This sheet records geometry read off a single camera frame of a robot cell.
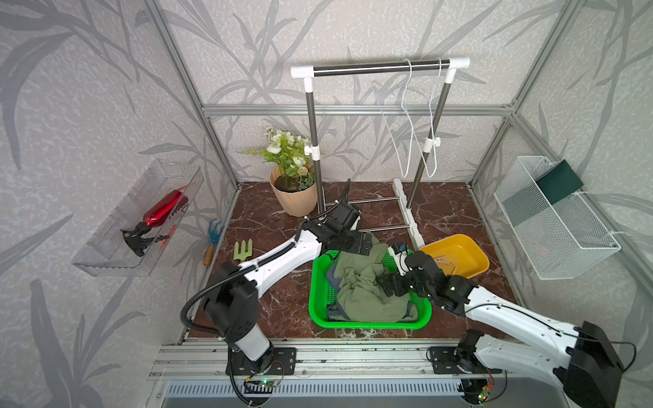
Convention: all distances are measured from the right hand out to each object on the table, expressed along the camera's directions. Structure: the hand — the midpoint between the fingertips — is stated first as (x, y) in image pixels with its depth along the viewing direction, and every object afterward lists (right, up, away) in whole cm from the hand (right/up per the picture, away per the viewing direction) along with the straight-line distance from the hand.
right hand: (386, 272), depth 81 cm
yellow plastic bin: (+30, +3, +15) cm, 34 cm away
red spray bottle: (-62, +20, -15) cm, 67 cm away
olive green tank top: (-9, -6, -4) cm, 12 cm away
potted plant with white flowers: (-34, +32, +18) cm, 50 cm away
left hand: (-8, +9, +1) cm, 12 cm away
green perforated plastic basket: (-22, -9, +3) cm, 24 cm away
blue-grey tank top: (-17, -12, 0) cm, 21 cm away
